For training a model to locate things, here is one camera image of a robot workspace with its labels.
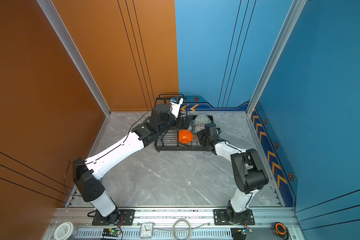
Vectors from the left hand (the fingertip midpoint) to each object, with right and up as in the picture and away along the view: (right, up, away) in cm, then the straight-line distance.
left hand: (186, 111), depth 73 cm
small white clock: (-18, -56, -5) cm, 59 cm away
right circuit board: (+28, -56, -4) cm, 63 cm away
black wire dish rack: (-9, -17, +32) cm, 37 cm away
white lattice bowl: (+10, -8, +32) cm, 35 cm away
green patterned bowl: (+12, -2, +36) cm, 37 cm away
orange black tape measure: (+43, -55, -6) cm, 70 cm away
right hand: (+6, -12, +22) cm, 25 cm away
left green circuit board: (-36, -58, -3) cm, 68 cm away
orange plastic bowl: (0, -15, +26) cm, 30 cm away
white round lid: (-54, -53, -8) cm, 77 cm away
